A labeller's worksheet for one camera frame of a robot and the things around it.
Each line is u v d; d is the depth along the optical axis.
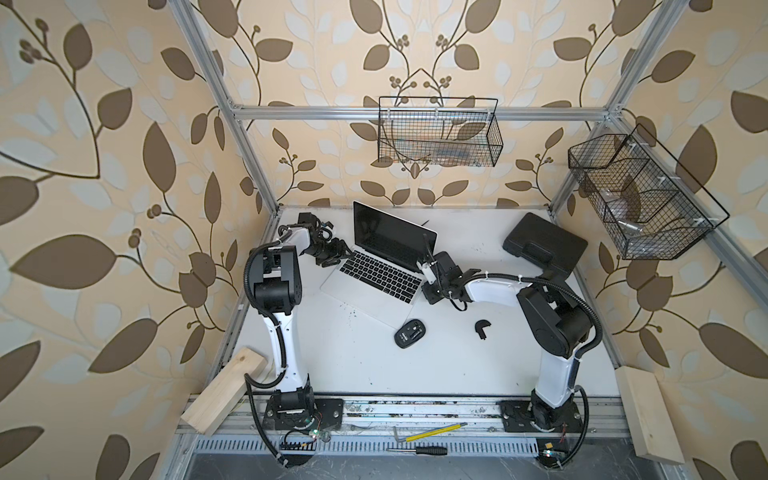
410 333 0.87
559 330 0.49
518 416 0.73
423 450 0.70
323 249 0.91
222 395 0.74
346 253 0.99
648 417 0.71
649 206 0.74
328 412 0.75
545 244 1.02
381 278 0.99
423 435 0.72
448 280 0.76
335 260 0.97
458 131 0.96
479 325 0.90
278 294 0.59
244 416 0.76
